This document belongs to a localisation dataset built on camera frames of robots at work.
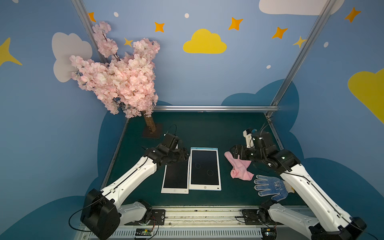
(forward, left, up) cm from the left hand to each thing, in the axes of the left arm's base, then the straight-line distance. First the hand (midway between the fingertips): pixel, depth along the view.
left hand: (186, 153), depth 81 cm
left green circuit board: (-35, +19, -17) cm, 43 cm away
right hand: (0, -27, +7) cm, 28 cm away
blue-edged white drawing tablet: (-2, -11, -15) cm, 19 cm away
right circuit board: (-34, -43, -18) cm, 57 cm away
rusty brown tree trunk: (+26, +26, -6) cm, 37 cm away
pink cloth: (-5, -31, -11) cm, 33 cm away
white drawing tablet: (-9, +5, -15) cm, 18 cm away
